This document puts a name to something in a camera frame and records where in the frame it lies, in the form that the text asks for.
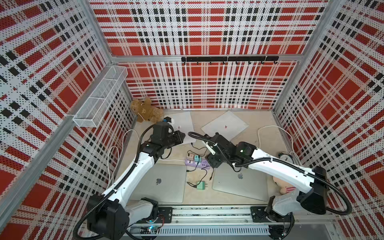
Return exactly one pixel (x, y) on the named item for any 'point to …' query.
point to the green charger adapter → (201, 186)
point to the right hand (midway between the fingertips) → (214, 154)
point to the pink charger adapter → (190, 157)
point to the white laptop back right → (228, 125)
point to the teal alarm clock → (286, 157)
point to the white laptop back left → (182, 121)
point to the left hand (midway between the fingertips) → (186, 135)
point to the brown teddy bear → (145, 110)
